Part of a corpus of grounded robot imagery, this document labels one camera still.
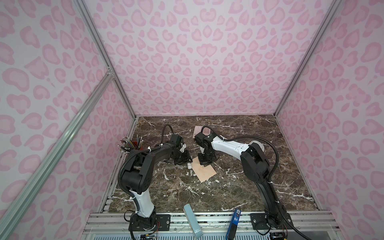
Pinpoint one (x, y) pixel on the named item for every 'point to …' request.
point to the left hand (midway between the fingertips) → (192, 159)
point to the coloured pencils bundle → (125, 145)
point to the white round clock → (259, 143)
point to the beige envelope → (203, 173)
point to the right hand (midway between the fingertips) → (203, 164)
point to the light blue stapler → (192, 221)
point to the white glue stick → (189, 166)
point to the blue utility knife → (232, 227)
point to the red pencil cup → (135, 143)
